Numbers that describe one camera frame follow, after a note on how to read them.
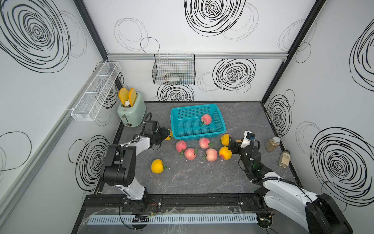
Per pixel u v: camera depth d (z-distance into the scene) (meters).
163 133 0.85
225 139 0.91
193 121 1.08
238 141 0.76
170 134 0.94
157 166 0.81
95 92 0.72
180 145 0.89
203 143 0.90
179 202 0.75
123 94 0.94
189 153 0.85
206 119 1.02
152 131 0.75
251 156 0.61
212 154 0.85
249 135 0.70
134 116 0.96
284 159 0.86
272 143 0.87
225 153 0.86
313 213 0.40
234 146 0.75
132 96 0.96
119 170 0.46
